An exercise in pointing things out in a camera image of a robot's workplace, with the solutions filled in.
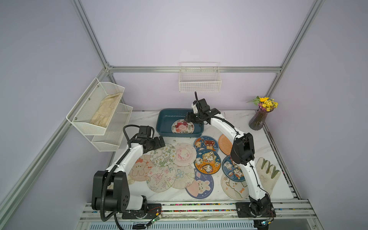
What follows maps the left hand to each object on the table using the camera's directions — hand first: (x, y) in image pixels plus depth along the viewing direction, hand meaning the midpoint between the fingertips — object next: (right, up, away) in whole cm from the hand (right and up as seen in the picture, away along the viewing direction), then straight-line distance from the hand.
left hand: (157, 146), depth 89 cm
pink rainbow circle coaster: (+17, -7, +7) cm, 20 cm away
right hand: (+16, +16, +7) cm, 24 cm away
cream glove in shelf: (-28, +22, -9) cm, 37 cm away
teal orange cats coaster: (+32, -11, +3) cm, 34 cm away
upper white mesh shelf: (-34, +21, -10) cm, 41 cm away
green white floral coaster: (+4, -7, +5) cm, 9 cm away
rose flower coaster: (+14, +12, +21) cm, 28 cm away
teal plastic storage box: (+1, +19, +26) cm, 32 cm away
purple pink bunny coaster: (+28, -23, -7) cm, 37 cm away
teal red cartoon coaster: (+47, -15, -1) cm, 49 cm away
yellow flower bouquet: (+70, +27, +2) cm, 75 cm away
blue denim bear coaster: (+32, +1, +12) cm, 34 cm away
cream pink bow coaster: (+3, -19, -4) cm, 20 cm away
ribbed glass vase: (+70, +15, +14) cm, 73 cm away
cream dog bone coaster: (+47, -24, -9) cm, 53 cm away
